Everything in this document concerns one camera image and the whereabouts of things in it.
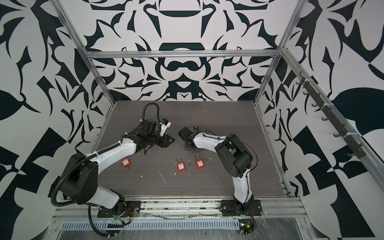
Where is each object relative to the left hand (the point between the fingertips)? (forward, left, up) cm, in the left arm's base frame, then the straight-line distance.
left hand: (172, 135), depth 87 cm
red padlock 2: (-11, -16, -11) cm, 22 cm away
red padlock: (-13, -5, -11) cm, 18 cm away
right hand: (0, -12, -12) cm, 17 cm away
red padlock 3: (-11, +27, -10) cm, 31 cm away
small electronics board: (-42, -35, -13) cm, 57 cm away
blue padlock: (+4, -14, +1) cm, 14 cm away
